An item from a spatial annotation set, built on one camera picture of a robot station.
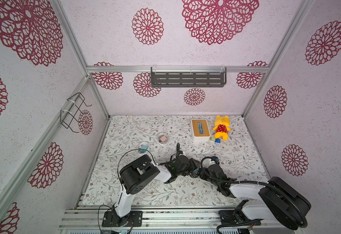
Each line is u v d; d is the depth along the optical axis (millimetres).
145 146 997
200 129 1082
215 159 812
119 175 508
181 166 730
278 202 430
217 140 1056
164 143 1027
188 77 930
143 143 1028
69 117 751
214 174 698
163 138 1030
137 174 517
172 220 746
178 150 792
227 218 731
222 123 1064
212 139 1060
